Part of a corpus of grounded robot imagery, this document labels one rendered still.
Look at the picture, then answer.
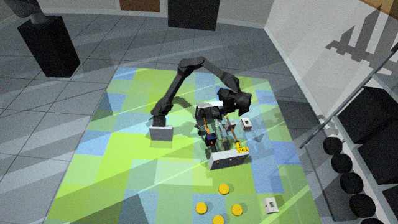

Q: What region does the yellow round disc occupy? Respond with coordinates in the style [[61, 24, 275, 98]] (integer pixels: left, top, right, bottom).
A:
[[231, 204, 243, 216], [213, 215, 224, 224], [195, 202, 206, 215], [218, 184, 229, 195]]

